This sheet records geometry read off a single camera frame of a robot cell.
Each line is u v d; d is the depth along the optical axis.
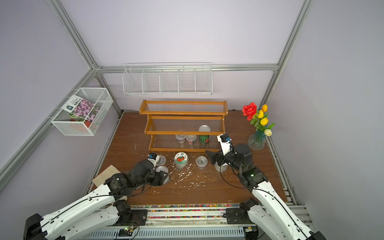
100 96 0.85
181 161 0.85
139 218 0.73
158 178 0.67
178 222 0.74
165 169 0.79
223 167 0.87
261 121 0.76
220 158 0.66
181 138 0.96
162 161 0.87
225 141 0.63
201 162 0.87
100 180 0.85
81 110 0.74
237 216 0.74
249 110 0.70
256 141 0.94
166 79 1.00
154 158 0.70
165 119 1.16
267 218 0.56
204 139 0.94
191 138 0.96
